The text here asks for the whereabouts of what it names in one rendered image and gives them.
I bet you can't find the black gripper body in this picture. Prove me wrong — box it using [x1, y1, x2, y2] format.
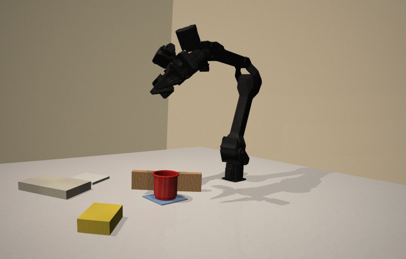
[160, 51, 198, 99]

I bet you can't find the beige flat rectangular block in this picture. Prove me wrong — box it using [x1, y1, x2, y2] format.
[18, 174, 91, 200]

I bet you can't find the dark red cup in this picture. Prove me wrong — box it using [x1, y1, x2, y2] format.
[152, 170, 179, 201]

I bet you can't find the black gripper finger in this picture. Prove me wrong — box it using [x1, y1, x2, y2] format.
[154, 62, 185, 90]
[150, 74, 173, 95]

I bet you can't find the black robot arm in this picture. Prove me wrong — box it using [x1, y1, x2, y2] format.
[152, 24, 262, 182]

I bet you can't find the cream flat slab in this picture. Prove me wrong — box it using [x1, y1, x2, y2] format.
[71, 173, 110, 185]

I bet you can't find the brown wooden plank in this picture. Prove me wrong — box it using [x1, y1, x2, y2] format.
[132, 170, 202, 192]

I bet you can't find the yellow rectangular block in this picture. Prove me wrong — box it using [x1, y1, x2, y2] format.
[77, 203, 123, 236]

